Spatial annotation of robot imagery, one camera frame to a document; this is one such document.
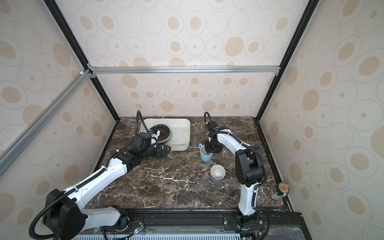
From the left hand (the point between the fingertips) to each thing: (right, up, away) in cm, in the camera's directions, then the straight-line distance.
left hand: (167, 145), depth 80 cm
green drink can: (+58, -23, -6) cm, 62 cm away
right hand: (+25, -5, +14) cm, 29 cm away
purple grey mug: (+28, -18, +9) cm, 35 cm away
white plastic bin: (+4, +10, +33) cm, 35 cm away
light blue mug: (+22, -8, +11) cm, 26 cm away
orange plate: (-3, +2, +24) cm, 25 cm away
